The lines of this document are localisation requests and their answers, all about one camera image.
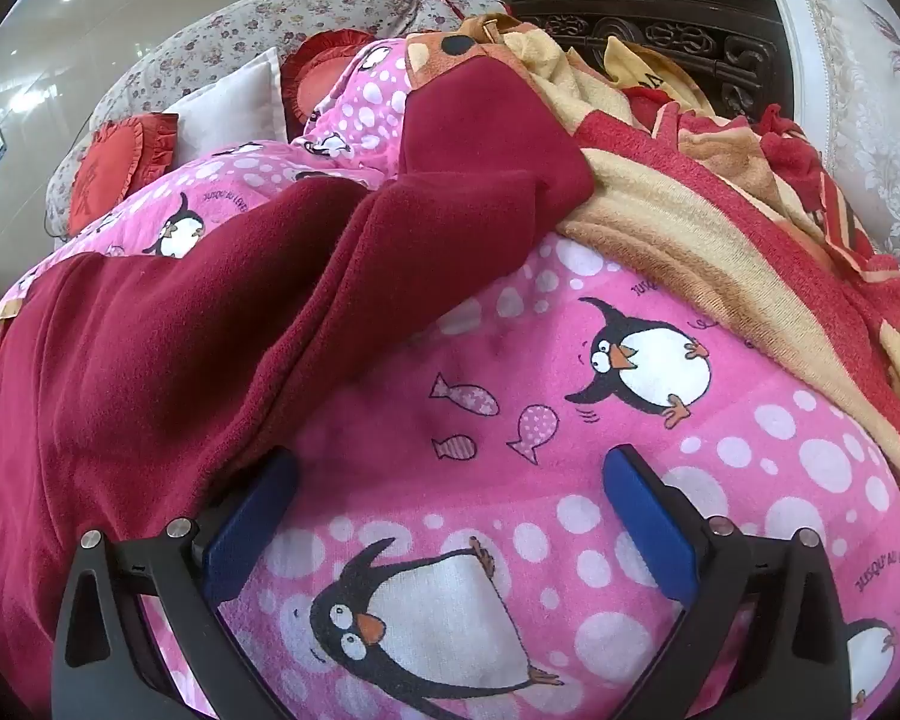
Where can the floral fabric sofa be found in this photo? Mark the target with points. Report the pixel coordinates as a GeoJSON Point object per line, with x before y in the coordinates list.
{"type": "Point", "coordinates": [217, 37]}

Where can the pink penguin print blanket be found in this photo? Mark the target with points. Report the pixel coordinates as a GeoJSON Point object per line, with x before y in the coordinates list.
{"type": "Point", "coordinates": [495, 360]}

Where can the dark carved wooden cabinet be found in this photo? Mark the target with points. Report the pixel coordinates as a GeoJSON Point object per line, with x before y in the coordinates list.
{"type": "Point", "coordinates": [645, 7]}

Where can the yellow and red towel blanket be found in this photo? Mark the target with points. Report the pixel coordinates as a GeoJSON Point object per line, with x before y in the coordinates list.
{"type": "Point", "coordinates": [682, 240]}

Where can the white ornate upholstered chair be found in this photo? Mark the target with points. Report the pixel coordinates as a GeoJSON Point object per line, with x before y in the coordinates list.
{"type": "Point", "coordinates": [870, 90]}

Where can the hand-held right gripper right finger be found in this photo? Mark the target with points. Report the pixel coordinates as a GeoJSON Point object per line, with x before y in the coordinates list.
{"type": "Point", "coordinates": [645, 529]}

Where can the white pillow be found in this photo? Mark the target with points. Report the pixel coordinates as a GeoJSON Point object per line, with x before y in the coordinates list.
{"type": "Point", "coordinates": [232, 112]}

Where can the maroon fleece garment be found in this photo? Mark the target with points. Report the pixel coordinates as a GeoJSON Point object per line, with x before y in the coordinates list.
{"type": "Point", "coordinates": [157, 360]}

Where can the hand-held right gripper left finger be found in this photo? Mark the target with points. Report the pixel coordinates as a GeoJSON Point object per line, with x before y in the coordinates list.
{"type": "Point", "coordinates": [247, 521]}

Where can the red heart cushion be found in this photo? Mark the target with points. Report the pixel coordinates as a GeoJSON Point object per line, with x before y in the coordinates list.
{"type": "Point", "coordinates": [116, 165]}
{"type": "Point", "coordinates": [322, 67]}

